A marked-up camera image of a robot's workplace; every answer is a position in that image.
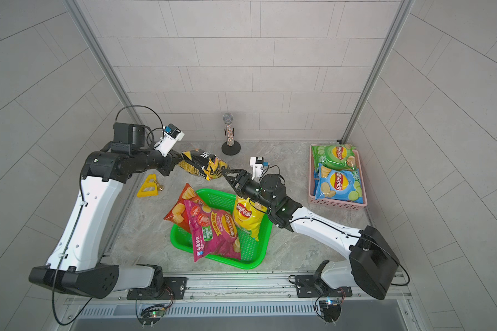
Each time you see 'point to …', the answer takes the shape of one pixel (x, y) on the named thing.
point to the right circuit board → (331, 309)
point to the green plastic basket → (252, 252)
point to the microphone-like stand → (230, 147)
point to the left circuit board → (152, 314)
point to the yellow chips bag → (250, 215)
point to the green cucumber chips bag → (337, 156)
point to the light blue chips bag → (339, 185)
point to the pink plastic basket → (342, 205)
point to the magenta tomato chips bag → (212, 232)
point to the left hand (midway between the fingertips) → (185, 153)
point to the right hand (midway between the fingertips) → (223, 178)
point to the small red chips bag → (179, 213)
